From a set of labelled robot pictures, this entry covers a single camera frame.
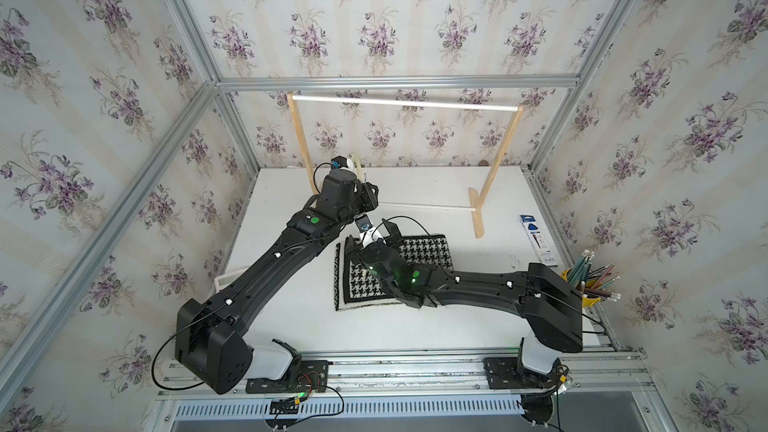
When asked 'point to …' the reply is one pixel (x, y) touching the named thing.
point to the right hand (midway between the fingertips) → (369, 230)
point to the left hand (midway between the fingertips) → (380, 193)
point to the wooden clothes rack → (478, 208)
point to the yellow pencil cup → (592, 283)
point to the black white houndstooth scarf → (356, 288)
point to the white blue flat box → (538, 239)
